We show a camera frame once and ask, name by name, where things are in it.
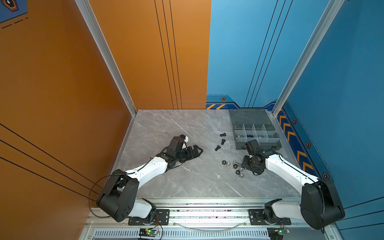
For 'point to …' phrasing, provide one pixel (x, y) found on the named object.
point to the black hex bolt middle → (223, 140)
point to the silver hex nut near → (241, 175)
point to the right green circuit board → (277, 233)
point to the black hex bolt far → (222, 135)
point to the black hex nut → (224, 162)
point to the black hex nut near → (237, 172)
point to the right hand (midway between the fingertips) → (244, 166)
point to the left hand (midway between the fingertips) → (198, 152)
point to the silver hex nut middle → (228, 163)
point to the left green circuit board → (147, 232)
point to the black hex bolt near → (217, 147)
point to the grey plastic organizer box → (250, 124)
